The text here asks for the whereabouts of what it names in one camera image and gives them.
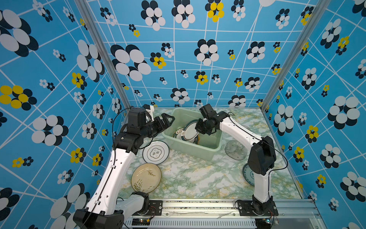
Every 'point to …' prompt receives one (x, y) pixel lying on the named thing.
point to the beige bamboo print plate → (146, 177)
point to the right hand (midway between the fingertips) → (197, 129)
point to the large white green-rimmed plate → (189, 132)
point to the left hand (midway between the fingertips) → (171, 120)
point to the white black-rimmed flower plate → (156, 152)
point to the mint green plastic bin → (208, 146)
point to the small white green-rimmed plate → (177, 133)
